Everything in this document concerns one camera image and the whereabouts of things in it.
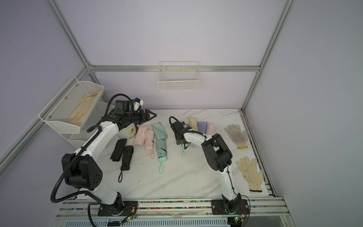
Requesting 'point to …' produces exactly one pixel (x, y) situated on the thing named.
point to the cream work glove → (250, 173)
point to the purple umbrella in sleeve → (202, 126)
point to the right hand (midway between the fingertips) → (186, 140)
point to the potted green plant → (129, 132)
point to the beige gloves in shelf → (76, 116)
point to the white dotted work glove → (240, 138)
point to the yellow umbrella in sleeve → (193, 123)
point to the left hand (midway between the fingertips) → (152, 118)
